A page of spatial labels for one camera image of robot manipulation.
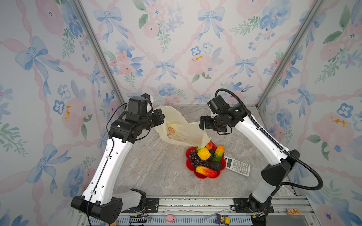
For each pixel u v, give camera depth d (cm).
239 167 86
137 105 46
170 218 69
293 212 72
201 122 68
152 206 75
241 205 73
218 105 56
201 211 73
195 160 86
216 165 82
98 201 36
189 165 85
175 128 100
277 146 45
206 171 80
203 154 82
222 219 68
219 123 62
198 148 88
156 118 58
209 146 90
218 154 86
